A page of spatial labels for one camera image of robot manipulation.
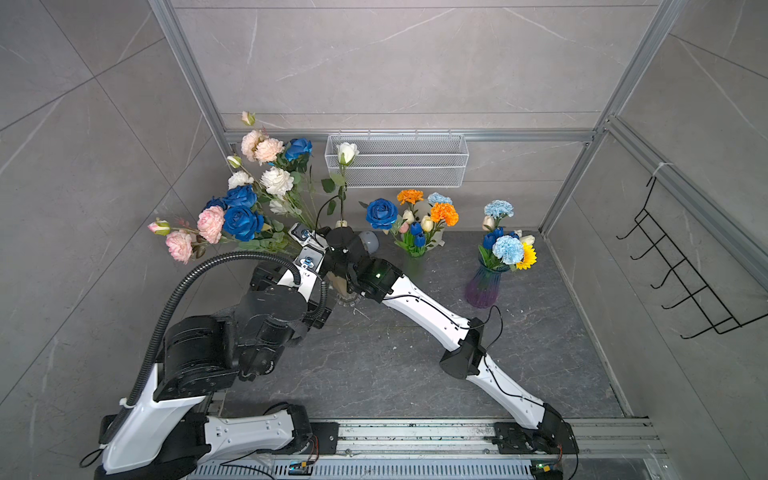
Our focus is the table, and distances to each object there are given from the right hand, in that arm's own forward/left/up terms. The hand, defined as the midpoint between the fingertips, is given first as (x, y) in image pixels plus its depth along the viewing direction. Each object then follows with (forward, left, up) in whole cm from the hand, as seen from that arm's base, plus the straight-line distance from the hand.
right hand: (305, 242), depth 74 cm
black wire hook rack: (-24, -87, +1) cm, 90 cm away
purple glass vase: (+3, -52, -27) cm, 59 cm away
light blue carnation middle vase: (+14, -34, +3) cm, 37 cm away
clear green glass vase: (+6, -30, -16) cm, 34 cm away
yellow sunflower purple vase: (-2, -58, -5) cm, 58 cm away
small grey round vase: (+22, -14, -24) cm, 36 cm away
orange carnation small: (+15, -27, +2) cm, 31 cm away
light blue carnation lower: (-6, -50, +3) cm, 50 cm away
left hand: (-19, -6, +12) cm, 23 cm away
